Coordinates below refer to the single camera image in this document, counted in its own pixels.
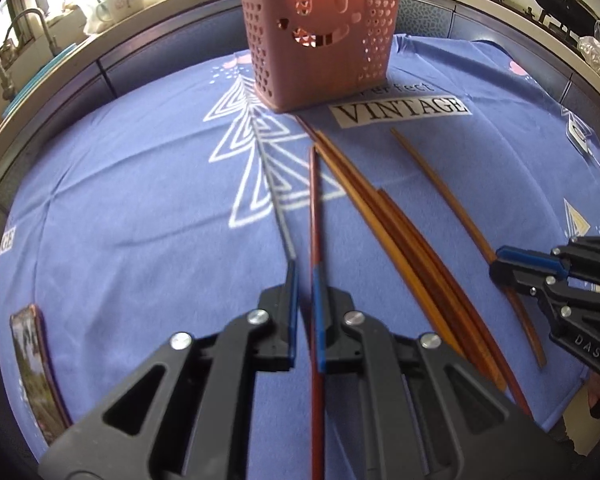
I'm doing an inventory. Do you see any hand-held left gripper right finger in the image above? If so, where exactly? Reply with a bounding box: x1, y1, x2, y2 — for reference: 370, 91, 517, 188
312, 266, 571, 480

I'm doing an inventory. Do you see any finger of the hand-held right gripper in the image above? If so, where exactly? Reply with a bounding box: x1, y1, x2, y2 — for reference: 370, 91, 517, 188
489, 260, 557, 306
495, 246, 571, 276

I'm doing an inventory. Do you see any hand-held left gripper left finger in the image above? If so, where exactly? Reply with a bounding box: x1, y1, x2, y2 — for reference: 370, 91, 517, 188
37, 260, 301, 480

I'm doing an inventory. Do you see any single light wooden chopstick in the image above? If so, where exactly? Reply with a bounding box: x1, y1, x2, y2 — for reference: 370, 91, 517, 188
391, 128, 547, 368

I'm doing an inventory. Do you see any red-brown chopstick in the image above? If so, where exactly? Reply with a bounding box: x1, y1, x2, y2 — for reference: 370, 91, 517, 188
307, 146, 327, 480

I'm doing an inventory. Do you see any bundle of brown chopsticks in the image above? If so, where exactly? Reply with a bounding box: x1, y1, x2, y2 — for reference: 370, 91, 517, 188
296, 115, 533, 413

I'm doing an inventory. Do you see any orange plastic utensil holder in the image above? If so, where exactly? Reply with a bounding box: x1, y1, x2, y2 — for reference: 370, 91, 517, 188
238, 0, 400, 113

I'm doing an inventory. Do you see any small white device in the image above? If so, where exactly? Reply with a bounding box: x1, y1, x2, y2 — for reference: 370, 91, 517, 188
562, 112, 596, 158

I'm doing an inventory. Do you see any blue printed tablecloth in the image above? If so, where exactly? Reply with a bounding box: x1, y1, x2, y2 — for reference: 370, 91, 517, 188
0, 35, 600, 480

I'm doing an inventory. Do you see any clear plastic bag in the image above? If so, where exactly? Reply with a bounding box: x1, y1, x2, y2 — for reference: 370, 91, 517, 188
577, 20, 600, 91

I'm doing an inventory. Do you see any black wok with lid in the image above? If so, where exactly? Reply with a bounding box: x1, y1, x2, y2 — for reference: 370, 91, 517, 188
526, 0, 600, 41

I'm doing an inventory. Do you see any black gas stove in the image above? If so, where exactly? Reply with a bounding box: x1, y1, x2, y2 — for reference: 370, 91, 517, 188
430, 0, 581, 46

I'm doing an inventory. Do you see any phone with patterned case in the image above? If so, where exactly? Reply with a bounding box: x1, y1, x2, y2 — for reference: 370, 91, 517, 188
10, 304, 73, 446

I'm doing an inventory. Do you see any blue plastic basin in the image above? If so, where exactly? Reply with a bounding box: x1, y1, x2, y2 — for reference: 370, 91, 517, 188
2, 42, 81, 121

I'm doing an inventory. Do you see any white enamel mug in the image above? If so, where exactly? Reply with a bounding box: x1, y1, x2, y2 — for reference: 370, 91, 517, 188
94, 0, 143, 23

